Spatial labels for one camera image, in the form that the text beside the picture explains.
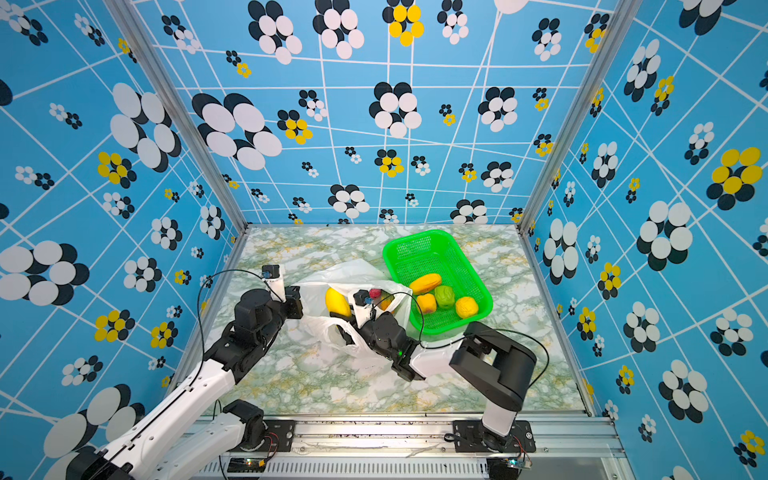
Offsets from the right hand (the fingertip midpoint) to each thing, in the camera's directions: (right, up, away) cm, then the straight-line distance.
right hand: (338, 311), depth 79 cm
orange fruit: (+25, 0, +12) cm, 28 cm away
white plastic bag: (+6, +7, -8) cm, 12 cm away
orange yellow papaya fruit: (+25, +5, +19) cm, 32 cm away
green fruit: (+31, +2, +14) cm, 34 cm away
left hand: (-10, +7, 0) cm, 13 cm away
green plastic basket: (+30, +15, +30) cm, 45 cm away
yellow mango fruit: (0, +3, -3) cm, 5 cm away
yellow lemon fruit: (+37, -1, +11) cm, 39 cm away
